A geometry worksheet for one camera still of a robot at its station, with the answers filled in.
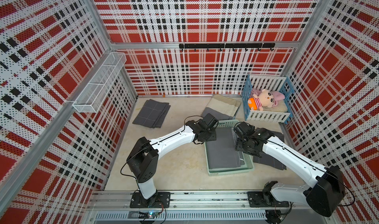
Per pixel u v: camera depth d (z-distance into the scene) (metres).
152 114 1.10
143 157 0.49
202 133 0.61
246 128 0.63
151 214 0.69
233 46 0.89
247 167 0.83
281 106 1.03
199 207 0.73
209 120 0.65
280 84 1.11
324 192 0.38
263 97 0.97
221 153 0.89
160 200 0.73
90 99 0.69
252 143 0.55
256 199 0.73
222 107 1.13
